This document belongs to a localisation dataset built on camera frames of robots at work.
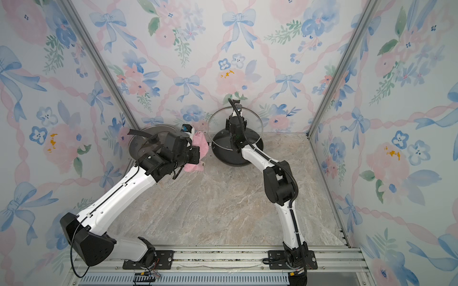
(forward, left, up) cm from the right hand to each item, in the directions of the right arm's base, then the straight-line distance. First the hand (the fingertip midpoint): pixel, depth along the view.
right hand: (237, 112), depth 93 cm
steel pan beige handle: (-3, +60, -22) cm, 64 cm away
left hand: (-27, +16, +2) cm, 31 cm away
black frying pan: (-19, +7, -9) cm, 22 cm away
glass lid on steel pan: (-4, +60, -21) cm, 64 cm away
